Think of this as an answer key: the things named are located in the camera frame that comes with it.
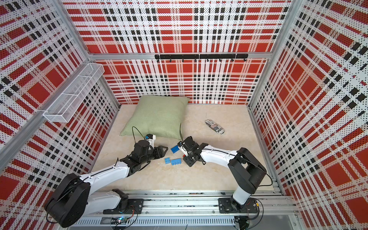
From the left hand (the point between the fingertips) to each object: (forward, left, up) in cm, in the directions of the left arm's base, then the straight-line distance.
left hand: (167, 148), depth 87 cm
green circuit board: (-36, +19, -6) cm, 41 cm away
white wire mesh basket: (+23, +65, +15) cm, 70 cm away
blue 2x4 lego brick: (+3, -4, -6) cm, 8 cm away
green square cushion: (+21, +6, +7) cm, 23 cm away
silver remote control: (+20, -32, -5) cm, 39 cm away
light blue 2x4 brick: (-6, -5, -6) cm, 10 cm away
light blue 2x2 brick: (-5, 0, -6) cm, 8 cm away
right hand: (-4, -15, -5) cm, 17 cm away
